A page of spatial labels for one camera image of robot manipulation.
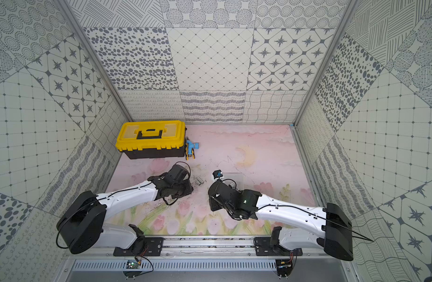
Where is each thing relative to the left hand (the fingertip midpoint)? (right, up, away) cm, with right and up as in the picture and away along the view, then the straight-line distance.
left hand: (194, 186), depth 86 cm
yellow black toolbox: (-24, +24, +7) cm, 35 cm away
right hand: (+10, -2, -11) cm, 15 cm away
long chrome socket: (+2, +1, +8) cm, 8 cm away
